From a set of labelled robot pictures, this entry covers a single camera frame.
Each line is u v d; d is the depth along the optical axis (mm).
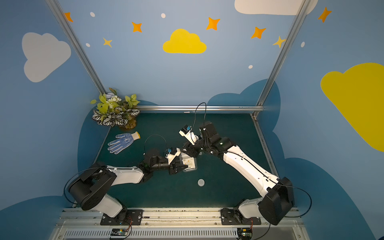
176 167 738
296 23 748
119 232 718
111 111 910
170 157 733
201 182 861
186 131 642
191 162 780
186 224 735
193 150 677
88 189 448
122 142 1040
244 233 731
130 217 733
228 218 740
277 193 401
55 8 692
